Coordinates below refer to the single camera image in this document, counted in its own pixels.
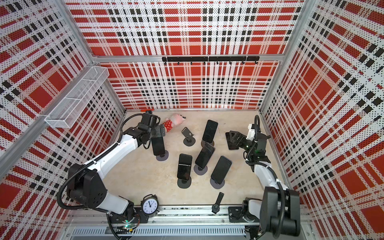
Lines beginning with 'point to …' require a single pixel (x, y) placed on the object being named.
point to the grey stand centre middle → (199, 170)
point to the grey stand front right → (216, 185)
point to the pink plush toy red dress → (175, 120)
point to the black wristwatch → (215, 208)
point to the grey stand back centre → (189, 140)
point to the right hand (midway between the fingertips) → (235, 134)
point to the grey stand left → (163, 157)
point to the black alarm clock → (150, 205)
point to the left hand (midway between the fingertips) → (155, 131)
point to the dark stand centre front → (184, 183)
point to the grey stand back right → (203, 143)
